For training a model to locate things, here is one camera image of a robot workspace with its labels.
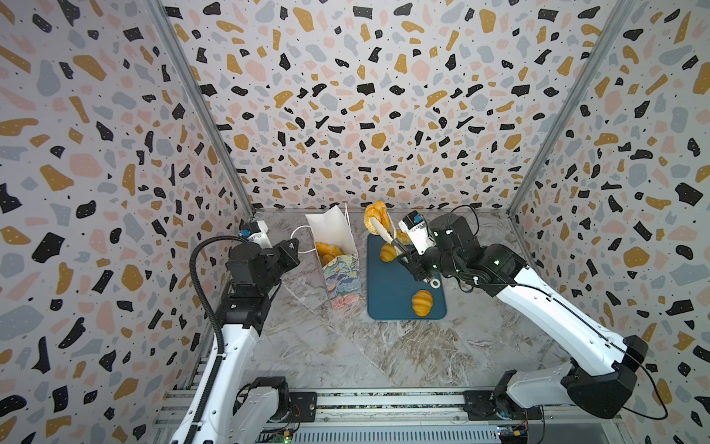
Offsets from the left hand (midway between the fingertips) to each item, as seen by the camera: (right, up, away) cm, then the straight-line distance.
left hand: (301, 239), depth 72 cm
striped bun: (+35, -21, +18) cm, 44 cm away
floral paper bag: (+10, -10, +8) cm, 16 cm away
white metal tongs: (+23, +1, -3) cm, 24 cm away
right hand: (+26, -4, -3) cm, 26 cm away
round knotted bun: (+20, +8, +1) cm, 21 cm away
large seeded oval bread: (+3, -5, +21) cm, 22 cm away
